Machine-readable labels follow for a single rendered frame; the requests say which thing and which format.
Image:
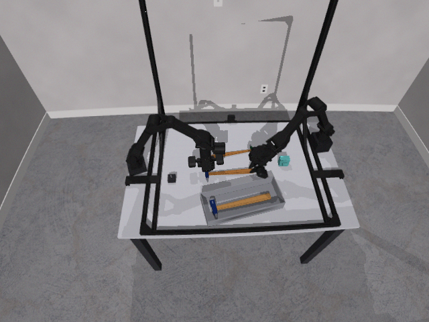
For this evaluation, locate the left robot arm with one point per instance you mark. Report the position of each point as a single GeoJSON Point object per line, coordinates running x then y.
{"type": "Point", "coordinates": [282, 138]}

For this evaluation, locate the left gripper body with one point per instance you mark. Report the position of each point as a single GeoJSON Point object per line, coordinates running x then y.
{"type": "Point", "coordinates": [261, 171]}

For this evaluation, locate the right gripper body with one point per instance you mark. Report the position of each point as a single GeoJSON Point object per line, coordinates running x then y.
{"type": "Point", "coordinates": [192, 160]}

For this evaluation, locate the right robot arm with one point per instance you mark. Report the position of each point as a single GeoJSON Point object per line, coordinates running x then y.
{"type": "Point", "coordinates": [203, 139]}

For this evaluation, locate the teal cube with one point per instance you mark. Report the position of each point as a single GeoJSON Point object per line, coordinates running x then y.
{"type": "Point", "coordinates": [283, 160]}

